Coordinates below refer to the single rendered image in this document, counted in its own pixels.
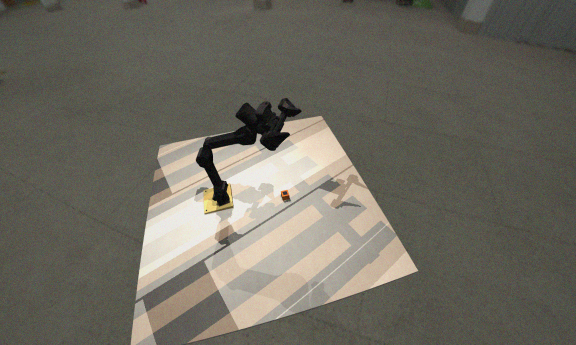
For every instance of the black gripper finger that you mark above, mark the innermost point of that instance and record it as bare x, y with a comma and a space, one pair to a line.
293, 111
276, 138

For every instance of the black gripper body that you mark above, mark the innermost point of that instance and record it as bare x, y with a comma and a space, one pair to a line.
276, 124

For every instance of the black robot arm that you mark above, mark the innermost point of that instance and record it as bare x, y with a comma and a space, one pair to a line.
245, 135

